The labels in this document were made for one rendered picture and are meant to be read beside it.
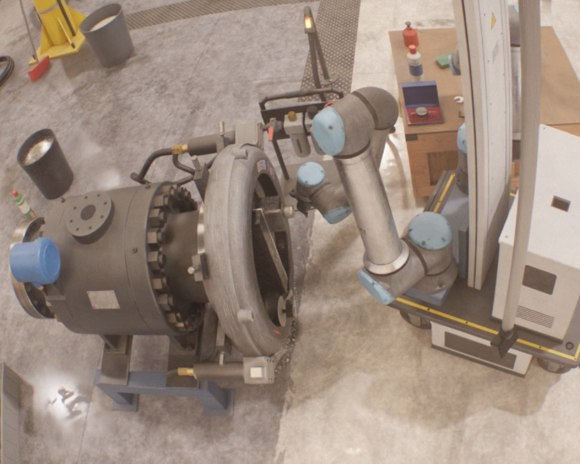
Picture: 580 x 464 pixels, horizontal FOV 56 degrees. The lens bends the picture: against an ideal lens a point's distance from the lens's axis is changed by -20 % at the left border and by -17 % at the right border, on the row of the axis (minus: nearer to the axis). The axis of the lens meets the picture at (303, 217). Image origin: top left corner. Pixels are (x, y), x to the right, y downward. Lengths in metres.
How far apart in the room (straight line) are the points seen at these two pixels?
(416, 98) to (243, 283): 1.28
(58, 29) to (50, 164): 2.02
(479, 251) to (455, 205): 0.33
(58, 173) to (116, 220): 1.66
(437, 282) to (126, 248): 1.07
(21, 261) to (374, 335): 1.52
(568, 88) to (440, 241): 1.30
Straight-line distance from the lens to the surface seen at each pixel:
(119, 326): 2.37
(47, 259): 2.19
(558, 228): 1.98
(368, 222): 1.88
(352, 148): 1.70
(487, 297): 2.42
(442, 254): 2.13
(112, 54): 4.75
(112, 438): 2.92
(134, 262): 2.18
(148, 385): 2.63
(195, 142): 2.49
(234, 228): 1.97
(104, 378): 2.73
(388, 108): 1.74
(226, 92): 3.97
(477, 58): 1.59
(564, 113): 2.90
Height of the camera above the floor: 2.42
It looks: 50 degrees down
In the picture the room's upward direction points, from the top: 19 degrees counter-clockwise
